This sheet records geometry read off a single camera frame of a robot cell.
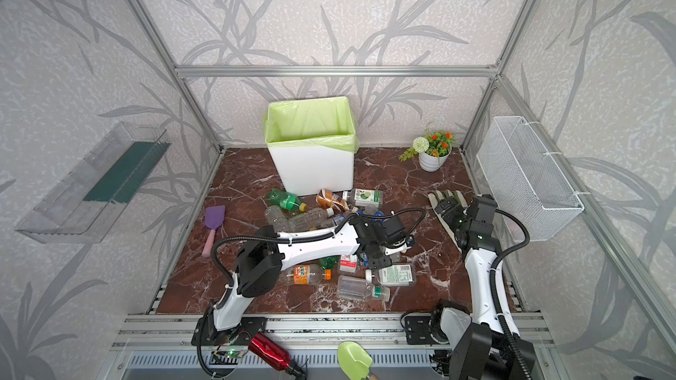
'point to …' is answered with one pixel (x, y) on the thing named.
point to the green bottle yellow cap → (285, 200)
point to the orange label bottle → (304, 274)
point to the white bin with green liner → (312, 143)
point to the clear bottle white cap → (309, 220)
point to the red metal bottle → (270, 352)
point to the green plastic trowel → (354, 360)
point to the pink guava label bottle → (349, 263)
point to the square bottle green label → (396, 275)
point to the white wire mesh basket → (531, 195)
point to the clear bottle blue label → (331, 221)
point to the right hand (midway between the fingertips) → (448, 202)
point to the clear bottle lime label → (367, 197)
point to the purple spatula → (214, 217)
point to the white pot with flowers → (432, 149)
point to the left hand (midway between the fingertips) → (385, 247)
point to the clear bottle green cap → (351, 287)
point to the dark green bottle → (330, 262)
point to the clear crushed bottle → (276, 217)
